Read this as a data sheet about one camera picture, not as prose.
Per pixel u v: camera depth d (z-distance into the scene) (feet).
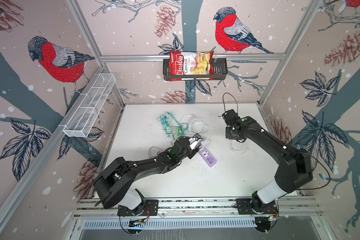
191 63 2.88
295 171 1.42
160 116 3.40
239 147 2.98
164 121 3.23
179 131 3.30
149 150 3.04
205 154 2.95
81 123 2.31
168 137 3.27
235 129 2.02
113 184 1.41
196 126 3.50
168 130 3.20
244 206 2.39
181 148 2.08
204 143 2.95
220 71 3.11
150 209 2.40
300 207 2.43
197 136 2.35
